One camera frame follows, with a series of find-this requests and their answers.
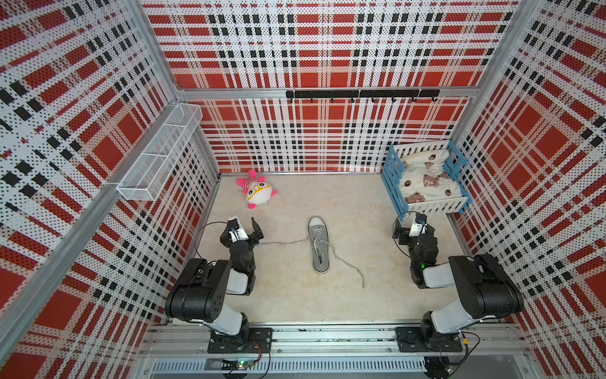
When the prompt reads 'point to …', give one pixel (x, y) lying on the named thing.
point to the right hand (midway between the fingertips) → (412, 218)
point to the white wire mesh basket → (145, 178)
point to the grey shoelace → (308, 238)
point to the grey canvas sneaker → (318, 234)
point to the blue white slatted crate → (458, 168)
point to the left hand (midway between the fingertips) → (245, 221)
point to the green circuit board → (245, 365)
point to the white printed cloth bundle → (425, 178)
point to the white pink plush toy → (258, 191)
